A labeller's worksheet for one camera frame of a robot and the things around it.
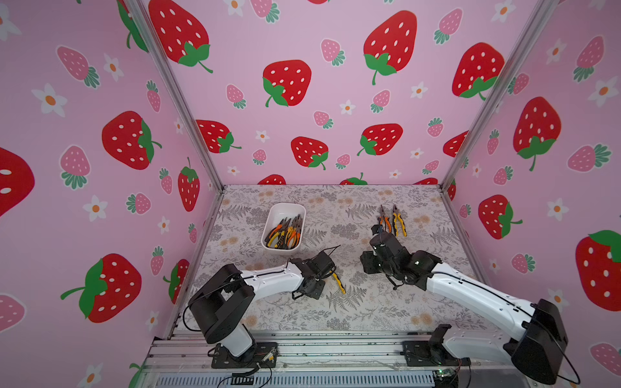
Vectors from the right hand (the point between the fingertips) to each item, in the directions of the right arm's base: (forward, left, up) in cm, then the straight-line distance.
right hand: (371, 254), depth 81 cm
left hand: (-8, +19, -14) cm, 25 cm away
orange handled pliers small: (+15, +29, -10) cm, 34 cm away
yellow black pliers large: (-5, +10, -13) cm, 17 cm away
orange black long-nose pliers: (+26, -10, -14) cm, 31 cm away
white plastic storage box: (+26, +40, -12) cm, 49 cm away
